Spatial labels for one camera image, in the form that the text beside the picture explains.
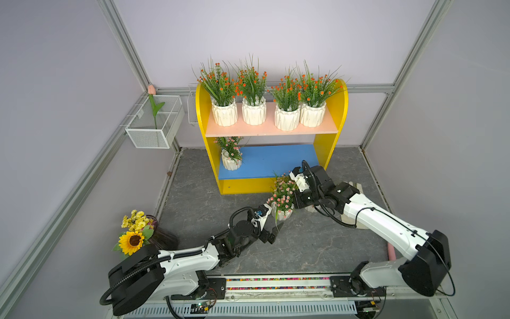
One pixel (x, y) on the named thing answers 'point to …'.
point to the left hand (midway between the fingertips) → (273, 217)
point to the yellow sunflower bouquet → (140, 230)
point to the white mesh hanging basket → (142, 128)
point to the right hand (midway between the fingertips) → (289, 197)
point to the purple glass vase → (163, 239)
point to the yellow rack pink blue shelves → (251, 145)
